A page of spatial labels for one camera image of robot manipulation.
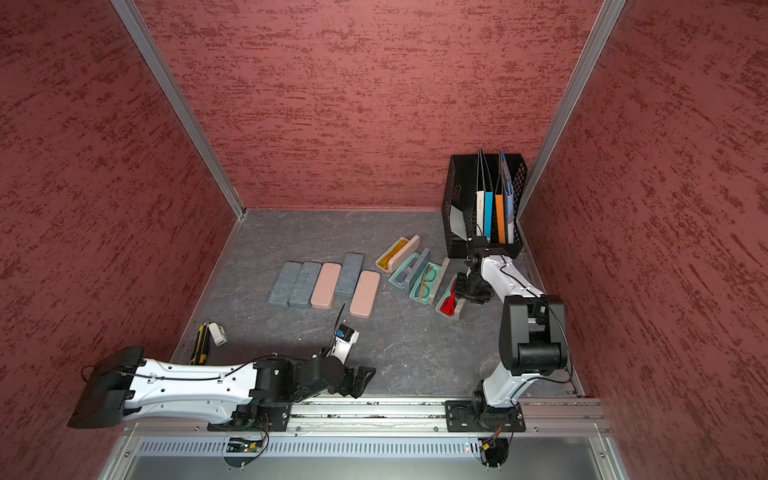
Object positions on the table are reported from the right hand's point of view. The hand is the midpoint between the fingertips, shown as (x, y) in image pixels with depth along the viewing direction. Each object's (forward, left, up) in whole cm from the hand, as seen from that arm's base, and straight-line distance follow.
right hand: (464, 300), depth 90 cm
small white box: (-9, +74, 0) cm, 74 cm away
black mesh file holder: (+42, -6, -2) cm, 42 cm away
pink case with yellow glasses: (+16, +20, +3) cm, 26 cm away
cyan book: (+21, -9, +15) cm, 28 cm away
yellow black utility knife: (-14, +78, -2) cm, 80 cm away
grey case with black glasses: (+7, +51, 0) cm, 52 cm away
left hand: (-21, +31, +3) cm, 38 cm away
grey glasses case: (+8, +58, -1) cm, 58 cm away
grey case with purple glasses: (+13, +16, -2) cm, 21 cm away
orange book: (+21, -13, +15) cm, 28 cm away
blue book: (+22, -13, +24) cm, 35 cm away
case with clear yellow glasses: (+14, +36, -2) cm, 39 cm away
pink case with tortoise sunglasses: (+7, +44, -1) cm, 44 cm away
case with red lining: (+1, +4, -4) cm, 5 cm away
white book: (+22, -6, +16) cm, 28 cm away
